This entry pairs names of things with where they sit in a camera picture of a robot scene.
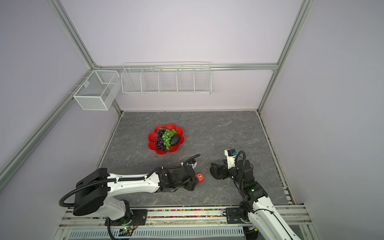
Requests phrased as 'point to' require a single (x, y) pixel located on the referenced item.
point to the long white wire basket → (166, 78)
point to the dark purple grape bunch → (159, 142)
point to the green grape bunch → (166, 137)
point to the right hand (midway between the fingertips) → (219, 163)
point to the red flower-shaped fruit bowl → (152, 137)
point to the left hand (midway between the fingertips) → (193, 181)
